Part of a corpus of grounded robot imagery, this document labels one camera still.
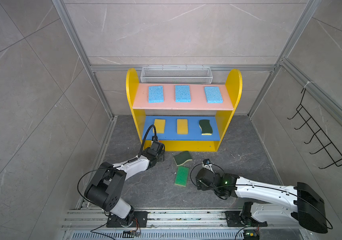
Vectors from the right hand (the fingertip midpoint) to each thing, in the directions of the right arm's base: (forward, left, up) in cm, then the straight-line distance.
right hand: (202, 178), depth 82 cm
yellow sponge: (+31, +24, +11) cm, 41 cm away
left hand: (+19, +26, +1) cm, 32 cm away
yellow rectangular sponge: (+30, +10, +11) cm, 33 cm away
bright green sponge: (+3, +11, -4) cm, 12 cm away
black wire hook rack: (+3, -51, +27) cm, 58 cm away
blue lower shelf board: (+25, +3, +10) cm, 27 cm away
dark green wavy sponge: (+16, +10, -4) cm, 19 cm away
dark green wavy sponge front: (+29, -5, +9) cm, 31 cm away
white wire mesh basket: (+60, +13, +29) cm, 68 cm away
